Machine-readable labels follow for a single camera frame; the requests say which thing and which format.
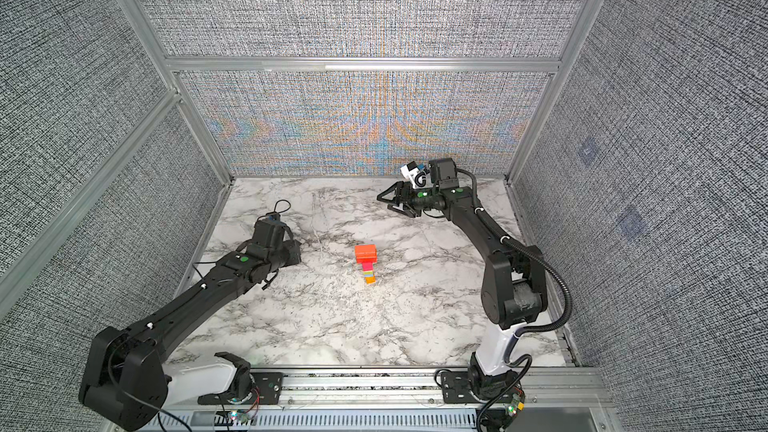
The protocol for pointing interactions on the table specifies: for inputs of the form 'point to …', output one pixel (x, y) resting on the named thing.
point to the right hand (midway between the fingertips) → (384, 201)
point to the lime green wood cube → (368, 272)
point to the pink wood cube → (367, 266)
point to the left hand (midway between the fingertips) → (298, 247)
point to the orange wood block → (370, 280)
